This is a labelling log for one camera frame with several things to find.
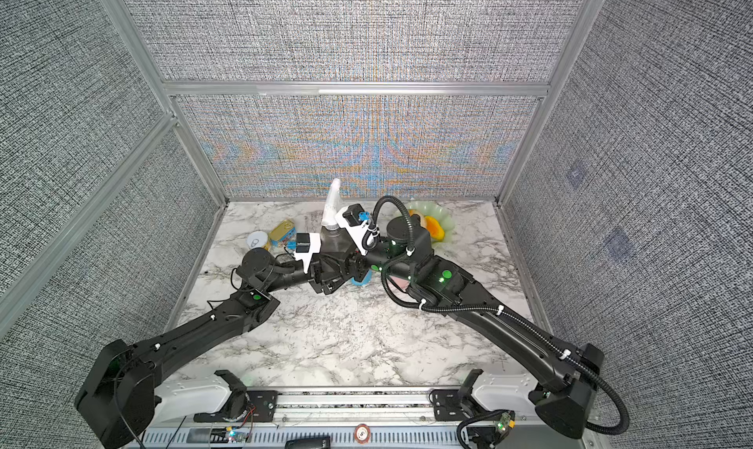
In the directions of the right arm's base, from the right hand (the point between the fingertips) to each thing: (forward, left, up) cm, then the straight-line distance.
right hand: (329, 238), depth 59 cm
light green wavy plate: (+39, -30, -35) cm, 60 cm away
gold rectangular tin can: (+29, +24, -36) cm, 52 cm away
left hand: (0, -5, -7) cm, 9 cm away
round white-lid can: (+24, +31, -34) cm, 52 cm away
